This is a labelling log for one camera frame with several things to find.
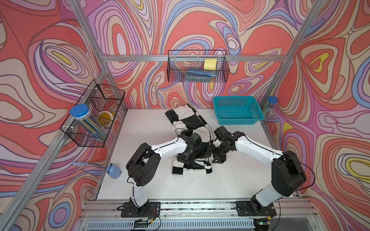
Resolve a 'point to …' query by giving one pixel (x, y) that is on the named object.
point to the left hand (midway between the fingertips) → (190, 162)
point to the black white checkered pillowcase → (186, 120)
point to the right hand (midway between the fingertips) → (209, 162)
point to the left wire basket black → (104, 103)
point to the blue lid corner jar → (272, 99)
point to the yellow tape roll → (105, 118)
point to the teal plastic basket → (237, 110)
